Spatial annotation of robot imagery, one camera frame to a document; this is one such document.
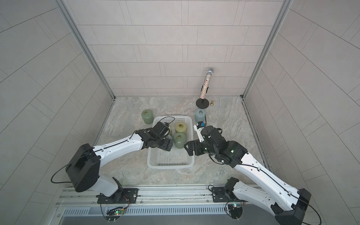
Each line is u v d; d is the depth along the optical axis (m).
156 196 0.72
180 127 0.87
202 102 1.11
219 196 0.71
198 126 0.62
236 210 0.67
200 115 0.96
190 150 0.59
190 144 0.63
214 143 0.50
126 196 0.70
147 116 0.96
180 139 0.83
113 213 0.65
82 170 0.42
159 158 0.84
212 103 1.12
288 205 0.37
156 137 0.64
